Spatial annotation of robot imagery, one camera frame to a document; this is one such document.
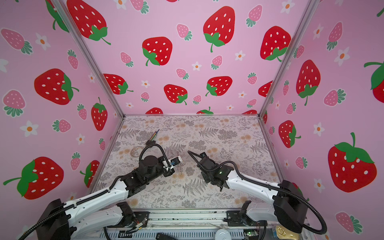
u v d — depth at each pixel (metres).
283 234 0.66
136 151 1.00
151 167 0.58
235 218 0.73
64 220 0.41
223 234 0.66
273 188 0.44
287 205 0.41
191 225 0.73
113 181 0.86
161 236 0.69
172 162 0.64
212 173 0.62
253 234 0.70
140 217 0.75
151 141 1.04
